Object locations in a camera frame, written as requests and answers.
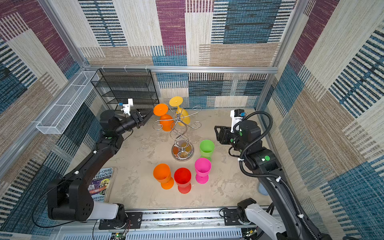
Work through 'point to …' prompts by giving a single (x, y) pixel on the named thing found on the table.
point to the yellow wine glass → (182, 116)
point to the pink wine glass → (202, 166)
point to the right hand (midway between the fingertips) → (219, 130)
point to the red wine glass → (182, 176)
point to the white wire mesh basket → (57, 119)
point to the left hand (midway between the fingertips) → (153, 109)
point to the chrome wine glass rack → (183, 149)
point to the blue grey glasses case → (262, 190)
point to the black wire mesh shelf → (119, 86)
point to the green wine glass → (206, 148)
